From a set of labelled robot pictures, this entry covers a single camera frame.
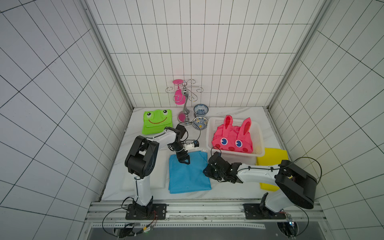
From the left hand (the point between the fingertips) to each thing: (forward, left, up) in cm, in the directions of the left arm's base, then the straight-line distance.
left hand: (183, 159), depth 91 cm
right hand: (-9, -10, 0) cm, 14 cm away
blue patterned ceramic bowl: (+42, -12, 0) cm, 44 cm away
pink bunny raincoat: (+16, -29, +1) cm, 33 cm away
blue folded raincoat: (-12, -1, +1) cm, 12 cm away
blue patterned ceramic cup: (+30, -12, 0) cm, 32 cm away
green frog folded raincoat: (+30, +23, 0) cm, 38 cm away
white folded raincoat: (-9, +14, -1) cm, 17 cm away
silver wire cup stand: (+34, -2, +26) cm, 43 cm away
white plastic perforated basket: (+16, -47, +5) cm, 50 cm away
